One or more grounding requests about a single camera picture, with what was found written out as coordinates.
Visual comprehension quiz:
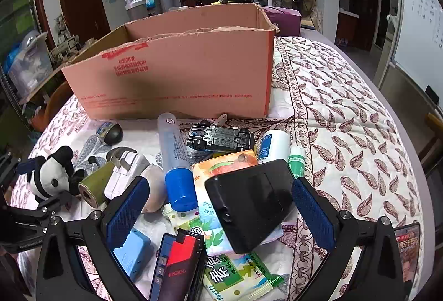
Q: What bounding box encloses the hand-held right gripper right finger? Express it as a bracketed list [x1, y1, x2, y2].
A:
[291, 178, 407, 301]

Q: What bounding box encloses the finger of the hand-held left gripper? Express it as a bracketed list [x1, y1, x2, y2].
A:
[35, 191, 73, 229]
[0, 153, 46, 184]

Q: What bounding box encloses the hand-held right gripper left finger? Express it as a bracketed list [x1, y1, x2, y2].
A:
[36, 176, 150, 301]

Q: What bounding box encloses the panda plush toy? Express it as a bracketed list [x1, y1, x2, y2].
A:
[26, 146, 85, 203]

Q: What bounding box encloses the light beige stone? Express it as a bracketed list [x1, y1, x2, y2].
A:
[140, 163, 168, 215]

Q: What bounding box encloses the white charger plug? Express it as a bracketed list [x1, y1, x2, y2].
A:
[104, 153, 152, 201]

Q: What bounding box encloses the black case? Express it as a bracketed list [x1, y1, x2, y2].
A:
[204, 159, 296, 255]

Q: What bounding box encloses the blue remote control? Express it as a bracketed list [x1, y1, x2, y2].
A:
[149, 233, 177, 301]

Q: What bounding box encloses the green snack packet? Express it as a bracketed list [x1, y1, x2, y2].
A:
[202, 251, 284, 301]

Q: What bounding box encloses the brown cardboard box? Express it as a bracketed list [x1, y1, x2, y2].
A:
[61, 3, 277, 120]

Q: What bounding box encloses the olive green roll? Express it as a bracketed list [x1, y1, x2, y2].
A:
[78, 161, 116, 208]

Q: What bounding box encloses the light blue box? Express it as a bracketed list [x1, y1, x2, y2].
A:
[112, 228, 154, 282]

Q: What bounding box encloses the small green white tube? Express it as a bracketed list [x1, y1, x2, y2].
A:
[288, 145, 306, 180]

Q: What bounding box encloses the clear tube with blue cap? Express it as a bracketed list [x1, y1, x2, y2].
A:
[157, 112, 199, 212]

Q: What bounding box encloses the black and red lighter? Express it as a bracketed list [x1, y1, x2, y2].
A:
[161, 228, 205, 301]

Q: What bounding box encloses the white bottle with blue label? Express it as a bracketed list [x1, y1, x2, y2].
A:
[254, 130, 290, 165]

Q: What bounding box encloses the black round labelled object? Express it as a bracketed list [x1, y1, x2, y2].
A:
[97, 120, 124, 145]

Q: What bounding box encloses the green leaf tissue pack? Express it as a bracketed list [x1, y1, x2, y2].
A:
[189, 214, 231, 256]

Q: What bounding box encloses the orange snack packet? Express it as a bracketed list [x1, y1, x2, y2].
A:
[191, 150, 258, 217]

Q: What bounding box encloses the smartphone with lit screen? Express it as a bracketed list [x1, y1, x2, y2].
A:
[395, 222, 421, 288]

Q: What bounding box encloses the clear plastic storage box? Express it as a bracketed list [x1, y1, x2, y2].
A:
[3, 30, 54, 94]

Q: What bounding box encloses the blue toy car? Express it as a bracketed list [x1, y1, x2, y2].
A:
[186, 124, 256, 153]

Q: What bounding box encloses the paisley printed quilt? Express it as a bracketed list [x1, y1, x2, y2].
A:
[10, 34, 430, 301]

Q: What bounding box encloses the wood framed window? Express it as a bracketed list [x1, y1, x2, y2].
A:
[0, 0, 56, 56]

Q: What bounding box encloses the brown wooden door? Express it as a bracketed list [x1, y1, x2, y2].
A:
[56, 0, 111, 42]

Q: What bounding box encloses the grey trash bin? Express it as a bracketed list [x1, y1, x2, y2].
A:
[125, 0, 150, 22]

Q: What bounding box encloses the purple box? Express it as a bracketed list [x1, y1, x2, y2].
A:
[259, 6, 302, 37]

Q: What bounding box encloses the dark brown door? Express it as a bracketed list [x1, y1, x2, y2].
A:
[348, 0, 379, 52]

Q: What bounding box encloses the whiteboard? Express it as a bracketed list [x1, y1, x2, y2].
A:
[377, 0, 443, 104]

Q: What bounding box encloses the standing fan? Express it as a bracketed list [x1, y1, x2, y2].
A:
[280, 0, 314, 16]

